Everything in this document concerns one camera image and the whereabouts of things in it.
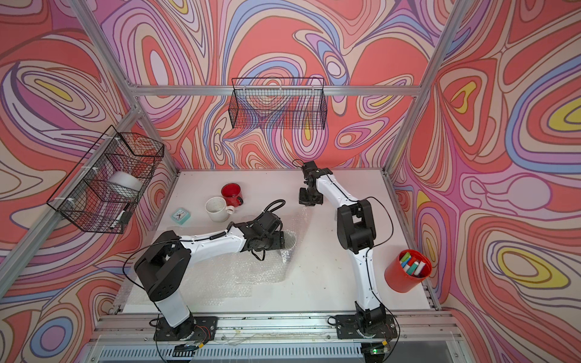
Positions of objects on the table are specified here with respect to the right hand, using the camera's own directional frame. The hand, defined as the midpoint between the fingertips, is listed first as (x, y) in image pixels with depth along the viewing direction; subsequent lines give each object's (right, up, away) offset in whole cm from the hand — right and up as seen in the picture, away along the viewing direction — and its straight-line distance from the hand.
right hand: (307, 207), depth 100 cm
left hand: (-11, -14, -10) cm, 20 cm away
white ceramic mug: (-40, -1, -1) cm, 40 cm away
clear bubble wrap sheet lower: (-38, -26, -16) cm, 49 cm away
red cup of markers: (+34, -20, -22) cm, 45 cm away
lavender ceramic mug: (-8, -11, -14) cm, 19 cm away
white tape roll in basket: (-62, +10, -27) cm, 68 cm away
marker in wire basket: (-63, -1, -28) cm, 69 cm away
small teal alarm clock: (-57, -4, -1) cm, 57 cm away
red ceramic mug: (-36, +6, +5) cm, 37 cm away
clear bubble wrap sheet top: (-25, -22, -14) cm, 36 cm away
